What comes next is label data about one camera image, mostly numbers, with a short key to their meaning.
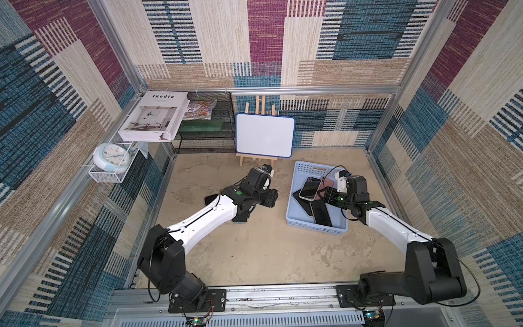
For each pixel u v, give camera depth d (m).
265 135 1.02
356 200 0.69
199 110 0.85
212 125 0.99
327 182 1.05
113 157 0.66
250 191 0.62
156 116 0.76
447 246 0.44
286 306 0.73
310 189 1.06
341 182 0.81
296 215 0.94
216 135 1.15
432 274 0.42
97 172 0.65
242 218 0.92
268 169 0.74
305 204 0.97
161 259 0.42
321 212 1.01
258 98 0.97
